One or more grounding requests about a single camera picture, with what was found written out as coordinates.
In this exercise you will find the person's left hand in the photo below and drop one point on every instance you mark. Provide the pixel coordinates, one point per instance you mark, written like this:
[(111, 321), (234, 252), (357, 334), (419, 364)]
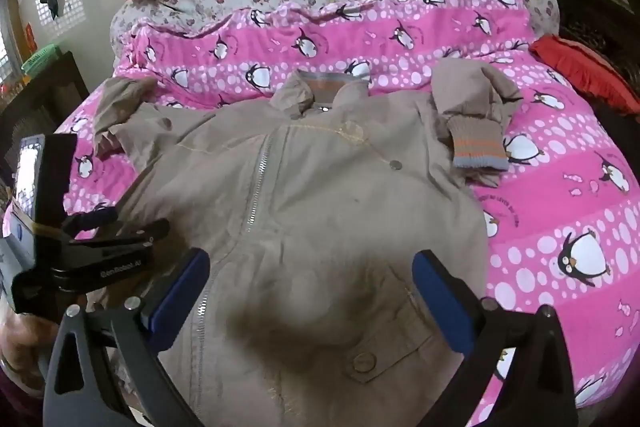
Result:
[(23, 339)]

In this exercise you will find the beige zip jacket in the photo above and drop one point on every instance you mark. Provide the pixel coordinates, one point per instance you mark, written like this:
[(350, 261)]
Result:
[(311, 205)]

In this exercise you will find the phone mounted on gripper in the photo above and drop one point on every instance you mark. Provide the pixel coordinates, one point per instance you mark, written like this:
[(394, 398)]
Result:
[(27, 173)]

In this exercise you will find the green plastic basket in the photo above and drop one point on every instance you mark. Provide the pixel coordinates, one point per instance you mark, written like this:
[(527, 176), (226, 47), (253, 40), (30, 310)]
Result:
[(41, 59)]

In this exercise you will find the red pillow right side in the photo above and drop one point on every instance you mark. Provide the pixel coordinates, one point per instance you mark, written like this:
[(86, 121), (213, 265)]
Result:
[(588, 72)]

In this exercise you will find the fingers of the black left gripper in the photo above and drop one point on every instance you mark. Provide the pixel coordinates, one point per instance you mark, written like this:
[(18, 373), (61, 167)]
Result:
[(102, 228)]

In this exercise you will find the dark wooden side table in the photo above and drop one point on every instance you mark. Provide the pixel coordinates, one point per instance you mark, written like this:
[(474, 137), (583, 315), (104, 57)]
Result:
[(40, 107)]

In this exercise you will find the pink penguin blanket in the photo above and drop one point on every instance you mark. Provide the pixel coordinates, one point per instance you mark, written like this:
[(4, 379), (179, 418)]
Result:
[(563, 220)]

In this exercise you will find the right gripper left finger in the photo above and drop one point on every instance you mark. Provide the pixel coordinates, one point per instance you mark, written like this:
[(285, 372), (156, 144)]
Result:
[(80, 387)]

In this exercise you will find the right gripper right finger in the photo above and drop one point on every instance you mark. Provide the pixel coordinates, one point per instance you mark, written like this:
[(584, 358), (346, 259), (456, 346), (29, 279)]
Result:
[(538, 389)]

